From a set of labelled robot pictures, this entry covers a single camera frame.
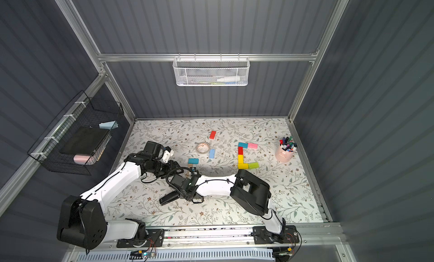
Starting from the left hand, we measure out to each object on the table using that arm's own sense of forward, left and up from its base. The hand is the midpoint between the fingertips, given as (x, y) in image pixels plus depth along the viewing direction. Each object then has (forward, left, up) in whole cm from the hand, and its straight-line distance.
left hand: (180, 173), depth 82 cm
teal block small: (+24, -35, -10) cm, 44 cm away
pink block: (+24, -40, -10) cm, 48 cm away
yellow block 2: (+9, -33, -11) cm, 36 cm away
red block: (+34, -15, -11) cm, 38 cm away
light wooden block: (+10, -2, -11) cm, 15 cm away
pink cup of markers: (+13, -55, 0) cm, 57 cm away
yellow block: (+14, -32, -10) cm, 36 cm away
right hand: (-8, -3, -10) cm, 13 cm away
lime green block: (+11, -40, -12) cm, 43 cm away
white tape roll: (+23, -9, -11) cm, 27 cm away
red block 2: (+20, -32, -10) cm, 39 cm away
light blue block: (+19, -15, -10) cm, 26 cm away
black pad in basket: (+4, +35, +22) cm, 42 cm away
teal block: (+13, -4, -11) cm, 18 cm away
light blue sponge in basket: (+18, +34, +16) cm, 42 cm away
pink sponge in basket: (-3, +35, +19) cm, 40 cm away
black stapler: (-9, +6, -8) cm, 14 cm away
